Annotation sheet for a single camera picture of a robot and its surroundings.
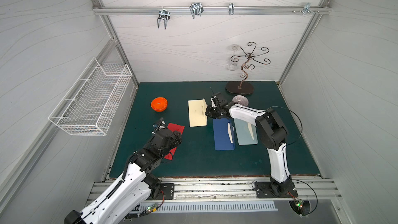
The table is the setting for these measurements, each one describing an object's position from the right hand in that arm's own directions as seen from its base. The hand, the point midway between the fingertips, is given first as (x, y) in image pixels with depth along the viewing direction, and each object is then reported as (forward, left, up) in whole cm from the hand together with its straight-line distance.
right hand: (204, 112), depth 98 cm
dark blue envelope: (-13, -13, -5) cm, 19 cm away
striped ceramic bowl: (+14, -25, -3) cm, 29 cm away
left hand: (-21, +13, +9) cm, 26 cm away
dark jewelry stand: (+25, -28, -4) cm, 38 cm away
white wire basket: (-17, +51, +27) cm, 60 cm away
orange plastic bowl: (+6, +31, -1) cm, 32 cm away
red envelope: (-10, +17, -4) cm, 21 cm away
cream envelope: (+5, +6, -5) cm, 9 cm away
